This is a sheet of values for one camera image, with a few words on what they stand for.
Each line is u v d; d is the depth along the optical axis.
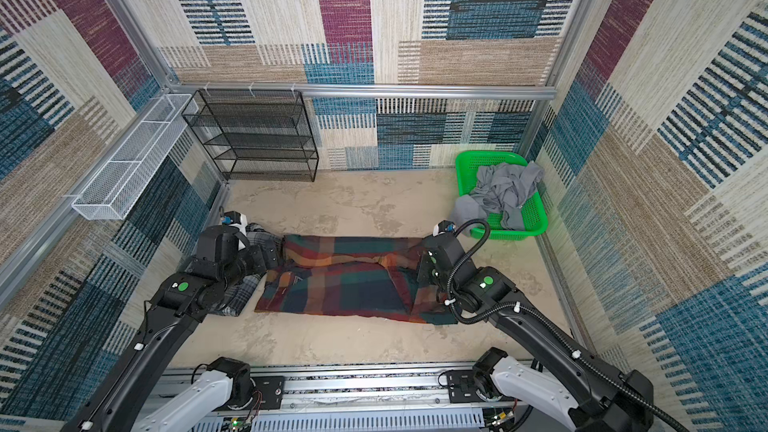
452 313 0.83
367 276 0.90
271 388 0.74
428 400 0.73
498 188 1.05
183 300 0.48
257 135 1.10
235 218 0.65
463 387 0.73
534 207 1.00
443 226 0.68
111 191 0.70
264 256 0.66
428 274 0.66
